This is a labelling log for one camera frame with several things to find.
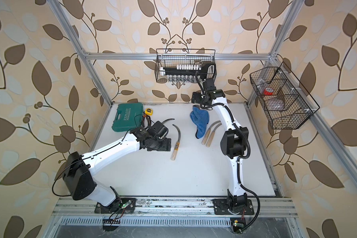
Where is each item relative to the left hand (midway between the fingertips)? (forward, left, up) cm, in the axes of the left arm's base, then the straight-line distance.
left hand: (164, 145), depth 81 cm
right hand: (+30, -21, +6) cm, 37 cm away
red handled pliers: (+32, +20, -13) cm, 40 cm away
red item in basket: (+23, -57, +20) cm, 65 cm away
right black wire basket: (+12, -62, +19) cm, 66 cm away
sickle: (+7, -7, -13) cm, 16 cm away
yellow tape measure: (+35, +16, -12) cm, 41 cm away
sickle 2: (+30, +2, -14) cm, 33 cm away
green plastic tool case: (+29, +30, -10) cm, 43 cm away
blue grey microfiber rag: (+27, -23, -9) cm, 36 cm away
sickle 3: (+16, -27, -13) cm, 34 cm away
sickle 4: (+16, -31, -14) cm, 37 cm away
